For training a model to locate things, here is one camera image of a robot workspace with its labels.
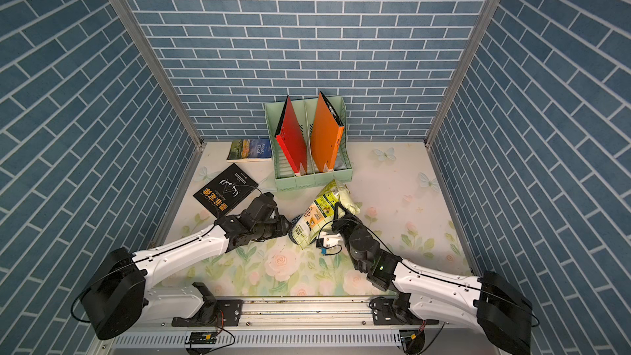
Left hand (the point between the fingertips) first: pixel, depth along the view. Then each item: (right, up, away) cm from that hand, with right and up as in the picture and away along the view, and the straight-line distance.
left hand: (295, 228), depth 83 cm
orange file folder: (+11, +34, +5) cm, 36 cm away
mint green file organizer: (+1, +44, +19) cm, 48 cm away
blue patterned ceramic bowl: (-1, +1, -1) cm, 2 cm away
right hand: (+17, +11, -9) cm, 22 cm away
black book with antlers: (-31, +11, +15) cm, 36 cm away
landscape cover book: (-26, +28, +32) cm, 50 cm away
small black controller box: (-26, -30, -11) cm, 41 cm away
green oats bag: (+9, +6, -9) cm, 14 cm away
